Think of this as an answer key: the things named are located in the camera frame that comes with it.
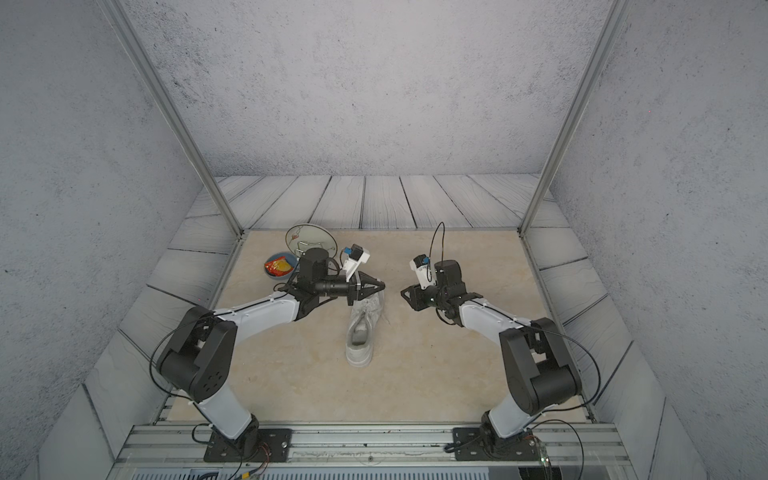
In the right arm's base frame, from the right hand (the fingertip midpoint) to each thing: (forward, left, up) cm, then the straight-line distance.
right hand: (407, 291), depth 90 cm
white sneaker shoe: (-16, +13, -2) cm, 21 cm away
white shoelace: (-4, +12, -1) cm, 13 cm away
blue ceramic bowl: (+18, +41, -6) cm, 45 cm away
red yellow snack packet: (+14, +45, -6) cm, 47 cm away
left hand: (-5, +6, +9) cm, 12 cm away
